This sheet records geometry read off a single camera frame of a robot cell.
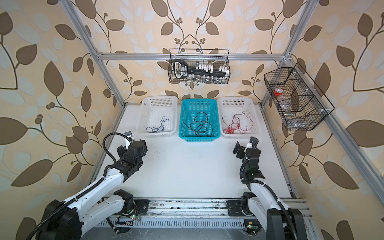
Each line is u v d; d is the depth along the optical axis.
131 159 0.63
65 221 0.40
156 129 1.04
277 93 0.82
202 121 1.10
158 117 1.12
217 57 0.91
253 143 0.74
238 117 1.05
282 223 0.41
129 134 0.72
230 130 1.02
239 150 0.79
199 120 1.12
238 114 1.14
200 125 1.08
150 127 1.04
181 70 0.85
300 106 0.73
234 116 1.05
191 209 0.75
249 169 0.66
